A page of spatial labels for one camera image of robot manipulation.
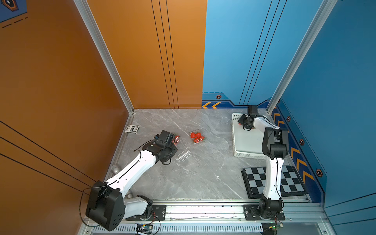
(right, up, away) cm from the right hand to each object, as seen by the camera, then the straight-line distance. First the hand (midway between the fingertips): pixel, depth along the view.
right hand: (241, 120), depth 112 cm
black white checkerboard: (+17, -35, -32) cm, 50 cm away
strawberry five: (-33, -10, -9) cm, 36 cm away
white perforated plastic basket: (0, -16, -12) cm, 20 cm away
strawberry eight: (-37, -10, -9) cm, 40 cm away
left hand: (-47, -17, -27) cm, 56 cm away
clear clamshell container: (-35, -8, -7) cm, 36 cm away
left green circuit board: (-60, -54, -40) cm, 90 cm away
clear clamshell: (-41, -25, -20) cm, 52 cm away
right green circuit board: (+3, -52, -42) cm, 66 cm away
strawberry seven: (-33, -13, -14) cm, 38 cm away
